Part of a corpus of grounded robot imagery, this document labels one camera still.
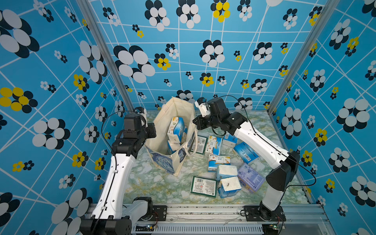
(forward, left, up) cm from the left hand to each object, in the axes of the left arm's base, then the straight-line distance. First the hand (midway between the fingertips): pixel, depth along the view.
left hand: (153, 123), depth 74 cm
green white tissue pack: (+3, -26, -24) cm, 36 cm away
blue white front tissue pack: (-4, -9, -17) cm, 19 cm away
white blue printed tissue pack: (+1, -34, -23) cm, 41 cm away
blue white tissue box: (+3, -12, -7) cm, 14 cm away
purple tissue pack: (-19, -52, -24) cm, 60 cm away
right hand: (+3, -22, 0) cm, 22 cm away
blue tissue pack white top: (-26, -38, -18) cm, 49 cm away
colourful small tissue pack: (-9, -33, -23) cm, 41 cm away
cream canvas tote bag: (-2, -1, -10) cm, 10 cm away
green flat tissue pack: (-23, -26, -24) cm, 43 cm away
